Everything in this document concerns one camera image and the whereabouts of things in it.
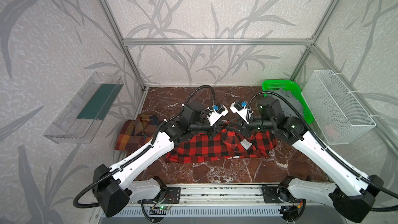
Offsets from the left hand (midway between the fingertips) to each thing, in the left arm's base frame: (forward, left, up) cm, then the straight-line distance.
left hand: (227, 121), depth 67 cm
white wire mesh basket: (-1, -45, +6) cm, 45 cm away
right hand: (+1, -1, +1) cm, 2 cm away
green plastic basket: (+47, -37, -24) cm, 64 cm away
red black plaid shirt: (-7, +1, -7) cm, 10 cm away
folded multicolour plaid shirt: (+7, +54, -28) cm, 61 cm away
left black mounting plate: (-25, +27, -27) cm, 46 cm away
